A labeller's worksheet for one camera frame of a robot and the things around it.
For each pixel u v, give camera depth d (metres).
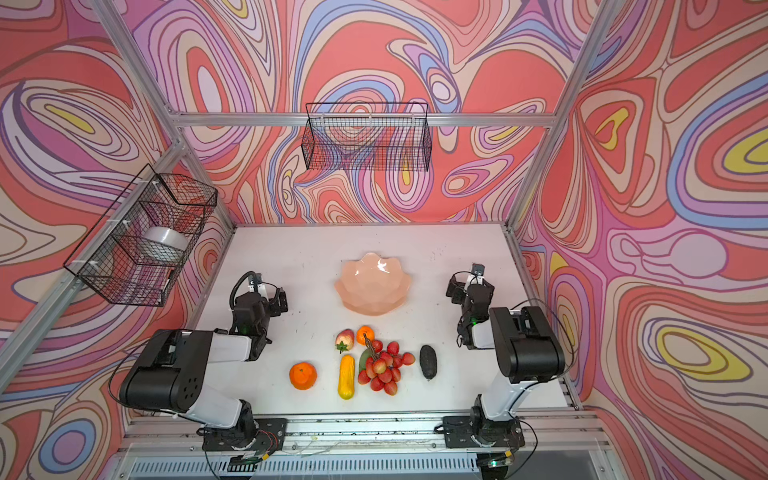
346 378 0.79
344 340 0.84
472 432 0.73
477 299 0.74
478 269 0.81
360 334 0.88
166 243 0.71
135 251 0.74
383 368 0.76
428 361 0.82
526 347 0.47
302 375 0.77
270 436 0.72
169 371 0.46
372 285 1.02
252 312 0.72
